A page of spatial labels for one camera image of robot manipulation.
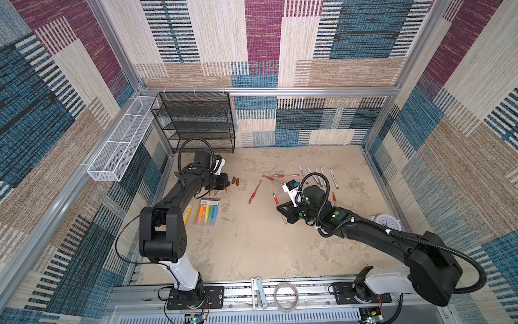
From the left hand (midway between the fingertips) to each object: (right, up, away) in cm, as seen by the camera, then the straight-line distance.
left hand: (228, 182), depth 92 cm
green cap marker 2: (+47, +4, +16) cm, 50 cm away
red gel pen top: (+25, +2, +17) cm, 31 cm away
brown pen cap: (0, 0, +16) cm, 16 cm away
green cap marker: (+44, +5, +17) cm, 48 cm away
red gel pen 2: (+50, -7, +8) cm, 51 cm away
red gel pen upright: (+11, -7, +10) cm, 16 cm away
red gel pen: (+20, -6, -11) cm, 24 cm away
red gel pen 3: (+18, +1, +16) cm, 24 cm away
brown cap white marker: (+37, +5, +19) cm, 41 cm away
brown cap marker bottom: (+41, +5, +17) cm, 45 cm away
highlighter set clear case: (-10, -14, +2) cm, 17 cm away
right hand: (+23, -10, -10) cm, 27 cm away
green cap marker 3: (+53, +1, +14) cm, 54 cm away
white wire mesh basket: (-53, +10, +1) cm, 54 cm away
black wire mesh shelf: (-19, +31, +16) cm, 40 cm away
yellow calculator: (-19, -14, +2) cm, 24 cm away
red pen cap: (-8, -6, +10) cm, 14 cm away
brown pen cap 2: (+2, -1, +15) cm, 15 cm away
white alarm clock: (+70, -17, -3) cm, 72 cm away
